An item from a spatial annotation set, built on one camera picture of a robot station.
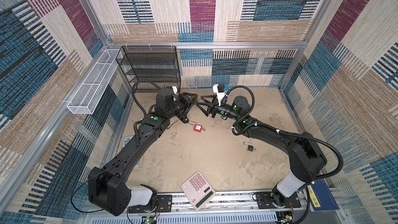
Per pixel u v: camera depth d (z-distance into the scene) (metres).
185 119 1.02
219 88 0.66
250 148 0.91
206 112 0.69
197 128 0.97
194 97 0.72
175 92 0.73
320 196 0.75
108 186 0.39
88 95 0.93
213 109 0.67
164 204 0.73
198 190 0.76
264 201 0.73
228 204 0.73
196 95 0.74
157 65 1.08
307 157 0.45
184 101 0.66
